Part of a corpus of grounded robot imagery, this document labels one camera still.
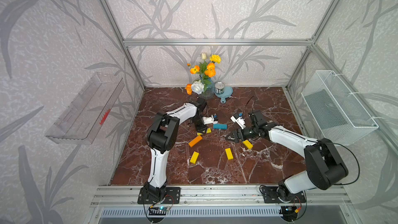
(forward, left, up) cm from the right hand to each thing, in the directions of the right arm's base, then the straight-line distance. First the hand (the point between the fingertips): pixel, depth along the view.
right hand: (229, 136), depth 84 cm
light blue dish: (+41, -3, -9) cm, 42 cm away
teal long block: (+13, +4, -10) cm, 17 cm away
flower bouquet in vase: (+21, +14, +18) cm, 31 cm away
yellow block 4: (-6, 0, -9) cm, 11 cm away
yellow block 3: (-8, +19, -8) cm, 23 cm away
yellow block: (+8, +11, -8) cm, 16 cm away
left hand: (+10, +14, -9) cm, 20 cm away
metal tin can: (+43, +3, -5) cm, 43 cm away
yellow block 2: (0, -12, -10) cm, 15 cm away
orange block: (+1, +21, -9) cm, 23 cm away
